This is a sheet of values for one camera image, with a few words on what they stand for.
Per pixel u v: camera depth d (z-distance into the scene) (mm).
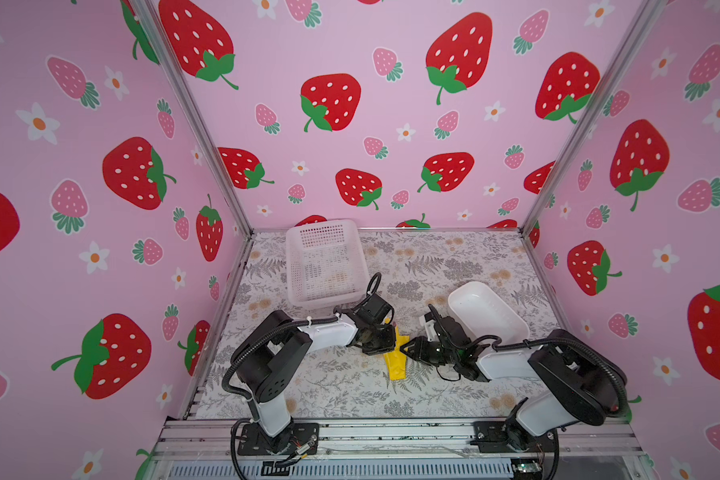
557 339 510
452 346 698
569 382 447
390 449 732
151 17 683
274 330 505
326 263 1100
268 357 472
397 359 860
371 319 728
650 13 687
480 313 954
